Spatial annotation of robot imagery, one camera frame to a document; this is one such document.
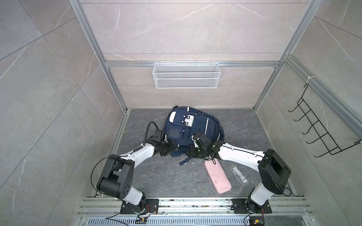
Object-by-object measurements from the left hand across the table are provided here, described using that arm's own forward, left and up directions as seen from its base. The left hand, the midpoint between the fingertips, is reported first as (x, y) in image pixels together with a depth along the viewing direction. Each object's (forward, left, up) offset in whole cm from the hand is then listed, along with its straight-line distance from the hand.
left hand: (175, 145), depth 90 cm
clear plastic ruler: (-21, -39, -5) cm, 44 cm away
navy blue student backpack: (+19, -5, 0) cm, 20 cm away
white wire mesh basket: (+45, -9, +23) cm, 51 cm away
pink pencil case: (-20, -25, -5) cm, 32 cm away
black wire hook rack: (-20, -67, +28) cm, 76 cm away
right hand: (-6, -8, +1) cm, 10 cm away
